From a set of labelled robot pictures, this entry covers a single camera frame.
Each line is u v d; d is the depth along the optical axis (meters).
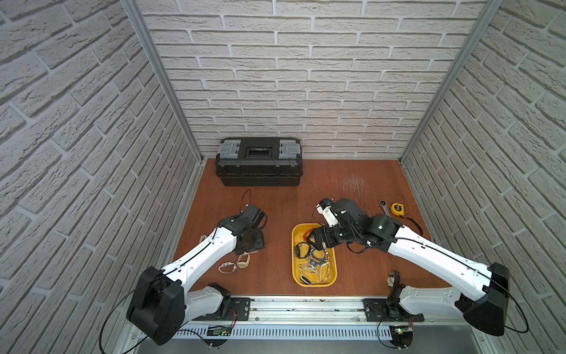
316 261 0.83
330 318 0.73
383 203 1.01
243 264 0.81
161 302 0.39
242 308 0.73
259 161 0.97
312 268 0.80
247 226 0.60
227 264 0.81
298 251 0.84
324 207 0.66
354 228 0.54
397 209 0.97
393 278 0.77
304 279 0.79
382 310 0.73
